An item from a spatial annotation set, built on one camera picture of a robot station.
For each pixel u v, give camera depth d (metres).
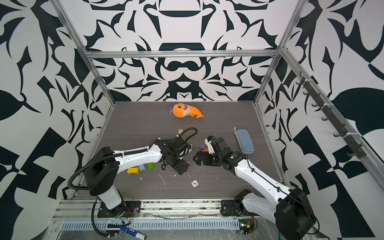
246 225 0.71
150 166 0.87
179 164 0.76
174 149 0.67
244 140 0.97
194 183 0.82
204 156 0.71
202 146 0.74
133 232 0.68
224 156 0.62
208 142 0.76
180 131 1.02
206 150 0.94
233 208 0.74
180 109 1.05
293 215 0.40
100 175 0.45
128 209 0.73
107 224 0.71
